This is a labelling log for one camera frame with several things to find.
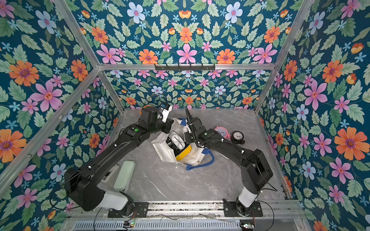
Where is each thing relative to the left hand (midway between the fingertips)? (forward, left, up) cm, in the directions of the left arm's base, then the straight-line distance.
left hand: (175, 119), depth 77 cm
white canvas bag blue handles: (-15, -11, -18) cm, 26 cm away
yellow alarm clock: (-10, -3, -22) cm, 24 cm away
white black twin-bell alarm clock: (-6, +1, -14) cm, 16 cm away
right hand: (0, -8, -12) cm, 15 cm away
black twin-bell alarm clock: (+1, -40, -24) cm, 47 cm away
